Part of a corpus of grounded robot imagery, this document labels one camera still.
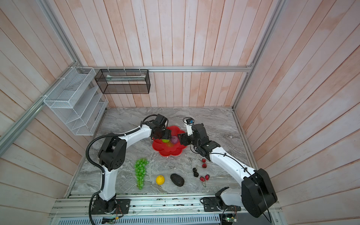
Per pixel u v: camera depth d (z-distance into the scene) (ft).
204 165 2.82
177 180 2.56
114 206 2.34
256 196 1.33
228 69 3.09
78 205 2.46
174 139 3.12
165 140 3.13
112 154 1.76
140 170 2.68
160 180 2.58
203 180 2.68
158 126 2.53
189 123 2.39
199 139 2.05
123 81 3.44
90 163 2.28
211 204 2.40
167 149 3.13
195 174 2.74
